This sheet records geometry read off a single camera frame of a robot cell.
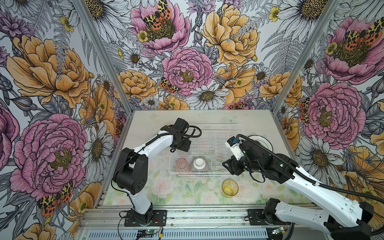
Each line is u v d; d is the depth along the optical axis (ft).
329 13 2.40
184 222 2.41
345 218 1.28
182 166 2.83
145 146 1.73
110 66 3.10
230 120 3.83
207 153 3.22
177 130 2.31
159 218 2.43
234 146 2.00
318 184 1.38
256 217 2.42
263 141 3.31
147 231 2.34
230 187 2.72
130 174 1.55
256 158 1.69
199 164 2.79
